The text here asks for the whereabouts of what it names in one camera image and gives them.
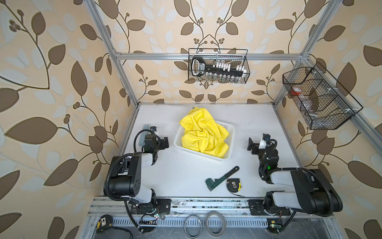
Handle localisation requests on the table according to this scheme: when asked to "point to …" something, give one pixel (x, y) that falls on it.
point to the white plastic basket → (229, 140)
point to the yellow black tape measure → (105, 222)
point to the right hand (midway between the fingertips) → (258, 139)
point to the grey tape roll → (210, 215)
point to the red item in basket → (294, 93)
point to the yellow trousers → (202, 133)
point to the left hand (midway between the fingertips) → (157, 137)
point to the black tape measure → (234, 184)
